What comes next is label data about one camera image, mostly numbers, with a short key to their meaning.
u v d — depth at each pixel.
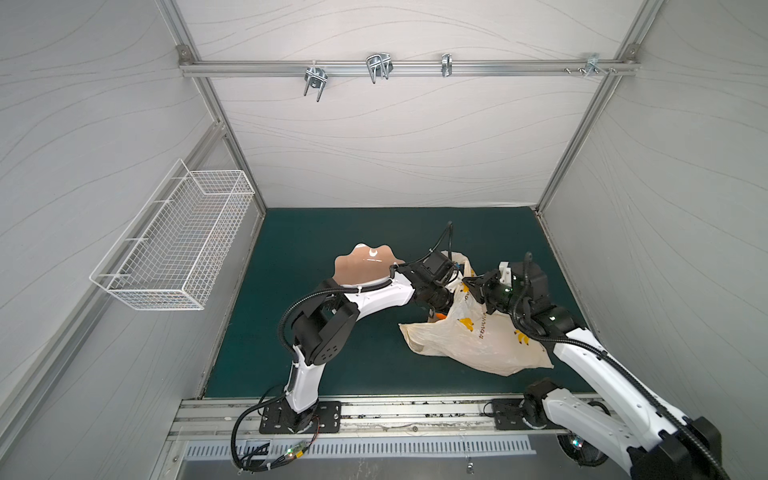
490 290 0.68
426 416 0.75
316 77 0.79
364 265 1.01
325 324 0.49
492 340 0.70
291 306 0.47
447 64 0.78
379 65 0.77
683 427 0.40
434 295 0.73
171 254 0.69
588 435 0.53
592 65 0.76
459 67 0.78
